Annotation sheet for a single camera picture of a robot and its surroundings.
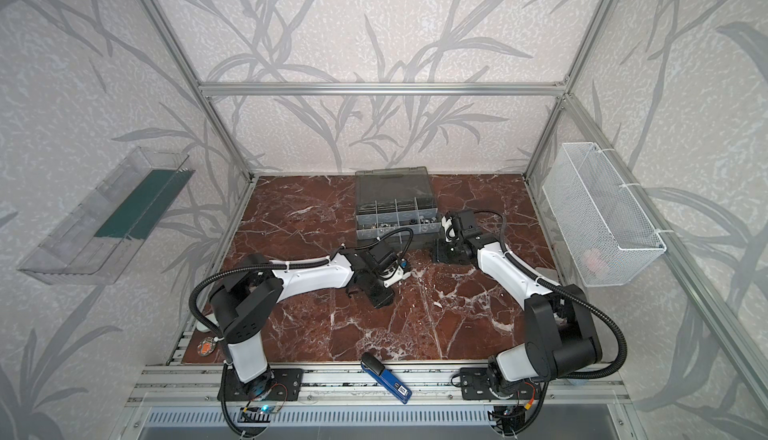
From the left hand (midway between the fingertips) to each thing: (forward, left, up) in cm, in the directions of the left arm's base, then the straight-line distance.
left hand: (392, 290), depth 88 cm
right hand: (+12, -14, +7) cm, 20 cm away
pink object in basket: (0, -51, +19) cm, 54 cm away
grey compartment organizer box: (+34, +2, +1) cm, 34 cm away
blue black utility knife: (-23, +1, +4) cm, 23 cm away
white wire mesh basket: (-1, -45, +33) cm, 56 cm away
